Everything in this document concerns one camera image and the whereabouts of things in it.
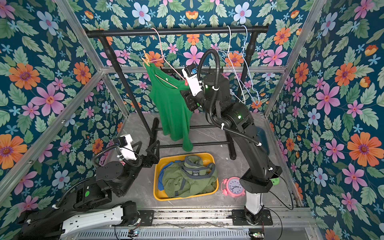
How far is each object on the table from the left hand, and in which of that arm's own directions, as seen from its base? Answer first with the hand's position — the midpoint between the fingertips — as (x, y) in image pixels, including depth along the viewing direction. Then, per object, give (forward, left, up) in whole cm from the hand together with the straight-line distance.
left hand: (153, 144), depth 58 cm
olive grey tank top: (-4, -13, -26) cm, 29 cm away
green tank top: (+26, -6, -10) cm, 28 cm away
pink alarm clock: (-8, -35, -36) cm, 51 cm away
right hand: (+16, -17, +16) cm, 29 cm away
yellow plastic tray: (-9, +5, -37) cm, 39 cm away
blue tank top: (-4, +5, -34) cm, 34 cm away
